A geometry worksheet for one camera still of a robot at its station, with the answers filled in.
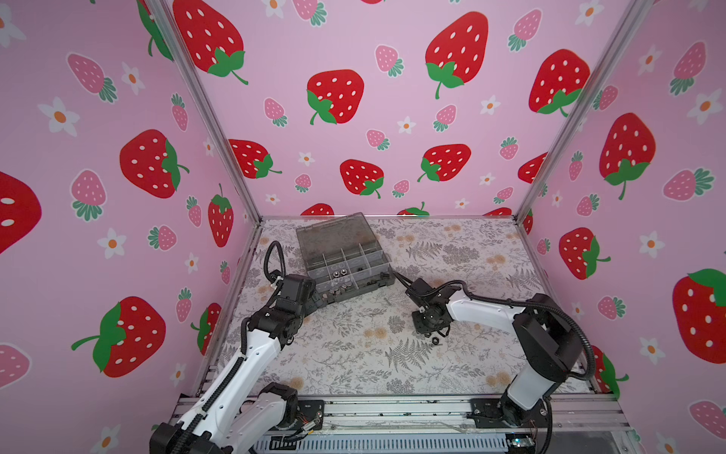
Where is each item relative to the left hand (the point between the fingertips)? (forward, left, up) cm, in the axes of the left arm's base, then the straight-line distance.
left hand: (305, 299), depth 82 cm
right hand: (-3, -35, -14) cm, 37 cm away
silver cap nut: (+17, -7, -11) cm, 21 cm away
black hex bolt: (+14, -19, -12) cm, 27 cm away
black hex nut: (-7, -40, -14) cm, 43 cm away
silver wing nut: (+10, -7, -12) cm, 18 cm away
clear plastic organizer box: (+22, -9, -9) cm, 25 cm away
